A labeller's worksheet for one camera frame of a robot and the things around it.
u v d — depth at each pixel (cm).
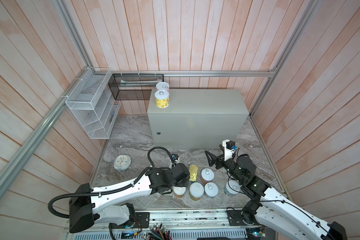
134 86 104
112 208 58
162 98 73
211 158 66
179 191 76
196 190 76
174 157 68
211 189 78
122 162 92
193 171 88
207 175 84
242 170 55
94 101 69
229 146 61
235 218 73
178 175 55
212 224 73
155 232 60
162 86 79
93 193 42
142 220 73
